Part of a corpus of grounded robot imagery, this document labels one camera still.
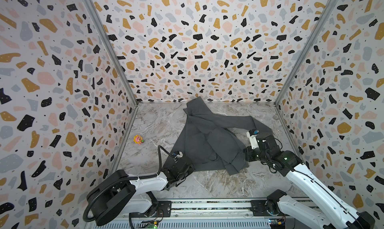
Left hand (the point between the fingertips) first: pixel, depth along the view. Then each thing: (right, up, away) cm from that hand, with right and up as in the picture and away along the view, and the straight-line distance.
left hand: (196, 163), depth 86 cm
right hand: (+24, +11, -9) cm, 28 cm away
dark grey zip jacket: (+10, +12, +7) cm, 17 cm away
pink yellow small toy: (-38, +13, +9) cm, 41 cm away
